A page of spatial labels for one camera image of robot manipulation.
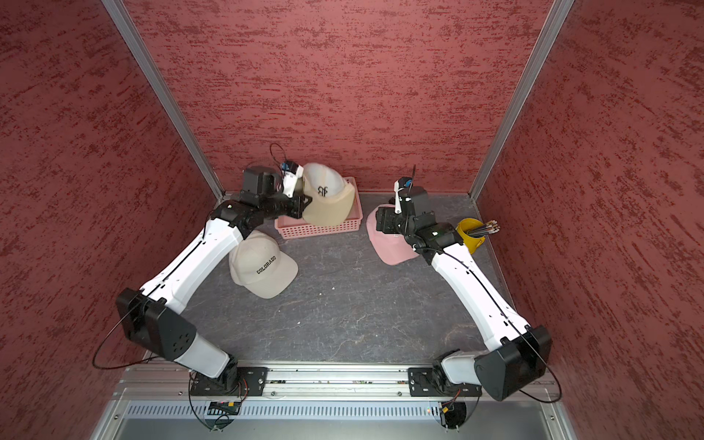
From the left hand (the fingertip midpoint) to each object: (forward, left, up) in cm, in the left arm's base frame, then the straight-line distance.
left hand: (307, 203), depth 79 cm
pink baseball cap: (+3, -27, -29) cm, 40 cm away
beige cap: (+6, -7, -3) cm, 10 cm away
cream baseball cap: (-10, +18, -19) cm, 28 cm away
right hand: (-4, -23, -2) cm, 24 cm away
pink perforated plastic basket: (+7, +11, -22) cm, 26 cm away
